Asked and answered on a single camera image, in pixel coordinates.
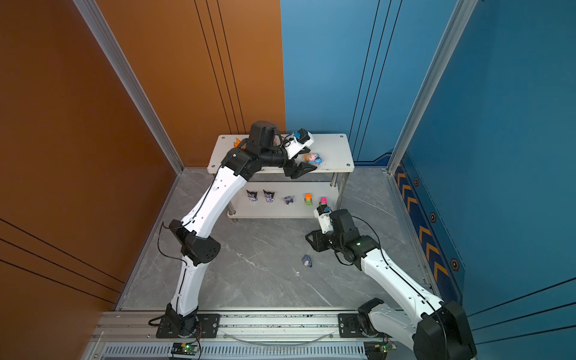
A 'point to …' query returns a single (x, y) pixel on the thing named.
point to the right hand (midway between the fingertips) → (311, 236)
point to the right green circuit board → (377, 350)
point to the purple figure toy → (289, 199)
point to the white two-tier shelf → (328, 180)
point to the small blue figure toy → (307, 260)
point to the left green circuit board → (184, 349)
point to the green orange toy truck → (308, 199)
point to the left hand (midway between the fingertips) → (312, 154)
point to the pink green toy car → (323, 201)
